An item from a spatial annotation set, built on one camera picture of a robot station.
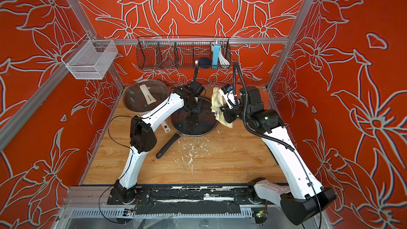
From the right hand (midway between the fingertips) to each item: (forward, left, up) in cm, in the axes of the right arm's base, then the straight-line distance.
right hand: (219, 106), depth 68 cm
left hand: (+13, +11, -19) cm, 26 cm away
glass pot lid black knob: (+4, +9, -21) cm, 23 cm away
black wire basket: (+47, +21, -2) cm, 51 cm away
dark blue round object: (+36, +7, -3) cm, 37 cm away
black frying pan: (-7, +24, -23) cm, 34 cm away
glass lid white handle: (+23, +48, -19) cm, 57 cm away
